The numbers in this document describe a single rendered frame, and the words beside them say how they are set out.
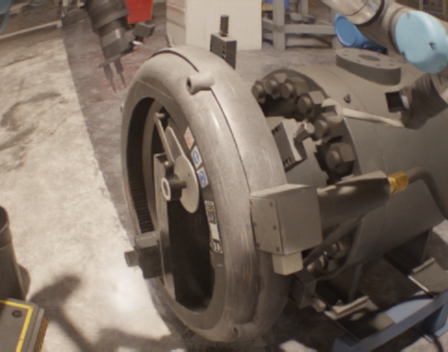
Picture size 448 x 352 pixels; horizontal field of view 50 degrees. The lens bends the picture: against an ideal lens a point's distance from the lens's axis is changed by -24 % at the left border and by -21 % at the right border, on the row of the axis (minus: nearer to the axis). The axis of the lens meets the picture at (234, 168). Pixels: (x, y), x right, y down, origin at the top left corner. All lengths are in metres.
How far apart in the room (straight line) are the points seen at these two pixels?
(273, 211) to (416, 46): 0.44
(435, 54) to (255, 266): 0.61
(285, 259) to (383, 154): 0.46
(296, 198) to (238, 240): 0.15
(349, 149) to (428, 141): 0.30
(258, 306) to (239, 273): 0.10
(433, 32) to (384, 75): 0.82
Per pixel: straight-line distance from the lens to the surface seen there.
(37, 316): 1.52
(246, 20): 5.31
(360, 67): 1.50
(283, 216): 0.98
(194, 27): 5.14
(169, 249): 1.37
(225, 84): 1.15
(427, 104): 0.92
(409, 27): 0.74
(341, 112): 0.98
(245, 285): 1.13
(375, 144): 1.36
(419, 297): 1.72
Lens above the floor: 1.29
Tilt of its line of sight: 25 degrees down
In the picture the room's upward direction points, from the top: 1 degrees clockwise
